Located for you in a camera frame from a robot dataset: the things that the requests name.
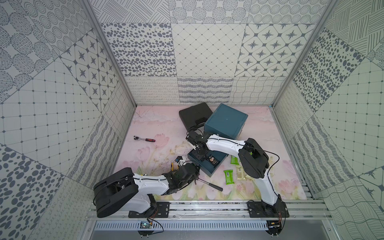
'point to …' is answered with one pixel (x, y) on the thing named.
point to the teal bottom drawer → (205, 165)
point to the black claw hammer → (215, 186)
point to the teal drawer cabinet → (226, 121)
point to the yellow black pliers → (172, 166)
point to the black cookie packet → (212, 160)
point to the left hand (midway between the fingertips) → (204, 164)
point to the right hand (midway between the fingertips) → (202, 154)
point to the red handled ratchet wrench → (136, 138)
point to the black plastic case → (195, 116)
